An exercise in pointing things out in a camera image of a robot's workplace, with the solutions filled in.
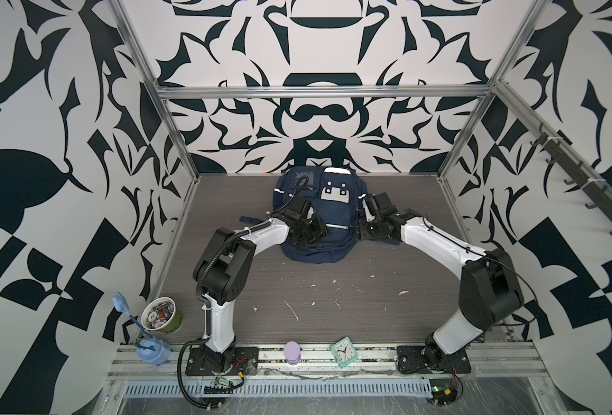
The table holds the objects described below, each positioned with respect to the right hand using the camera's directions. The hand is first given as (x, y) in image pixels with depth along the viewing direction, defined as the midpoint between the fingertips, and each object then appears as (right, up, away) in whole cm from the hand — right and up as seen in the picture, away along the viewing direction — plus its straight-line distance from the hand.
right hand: (362, 225), depth 91 cm
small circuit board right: (+18, -43, -20) cm, 51 cm away
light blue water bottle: (-60, -31, -23) cm, 71 cm away
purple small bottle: (-23, -31, -23) cm, 45 cm away
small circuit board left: (-43, -43, -19) cm, 63 cm away
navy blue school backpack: (-8, +11, +11) cm, 17 cm away
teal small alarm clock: (-9, -34, -17) cm, 39 cm away
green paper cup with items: (-61, -24, -17) cm, 67 cm away
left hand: (-12, -2, +3) cm, 13 cm away
